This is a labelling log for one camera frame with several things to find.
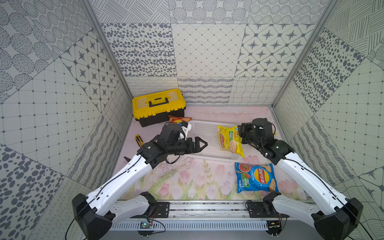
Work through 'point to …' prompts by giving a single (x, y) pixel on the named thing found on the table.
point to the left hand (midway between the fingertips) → (201, 142)
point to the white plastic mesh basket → (208, 131)
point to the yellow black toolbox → (156, 108)
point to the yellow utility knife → (139, 140)
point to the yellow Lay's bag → (230, 140)
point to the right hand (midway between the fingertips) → (236, 124)
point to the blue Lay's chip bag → (255, 178)
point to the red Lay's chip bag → (179, 119)
